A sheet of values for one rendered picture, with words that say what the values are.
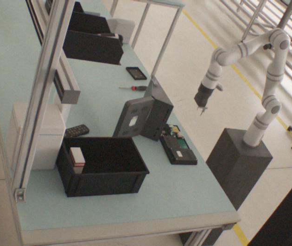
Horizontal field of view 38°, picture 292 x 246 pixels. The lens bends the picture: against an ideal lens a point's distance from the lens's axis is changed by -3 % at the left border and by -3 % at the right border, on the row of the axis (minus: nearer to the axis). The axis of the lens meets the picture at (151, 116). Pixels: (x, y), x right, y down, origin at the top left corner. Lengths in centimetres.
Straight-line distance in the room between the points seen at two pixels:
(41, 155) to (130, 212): 38
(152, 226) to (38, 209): 41
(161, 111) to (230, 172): 80
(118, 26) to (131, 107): 93
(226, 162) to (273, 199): 132
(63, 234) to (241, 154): 131
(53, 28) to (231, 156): 163
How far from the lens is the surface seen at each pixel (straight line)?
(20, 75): 214
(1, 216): 279
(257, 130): 253
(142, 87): 229
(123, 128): 187
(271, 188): 395
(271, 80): 236
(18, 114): 154
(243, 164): 256
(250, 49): 217
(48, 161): 164
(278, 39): 221
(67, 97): 118
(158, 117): 193
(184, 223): 170
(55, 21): 116
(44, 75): 124
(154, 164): 188
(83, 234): 151
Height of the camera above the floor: 216
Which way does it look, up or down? 33 degrees down
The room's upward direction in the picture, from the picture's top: 24 degrees clockwise
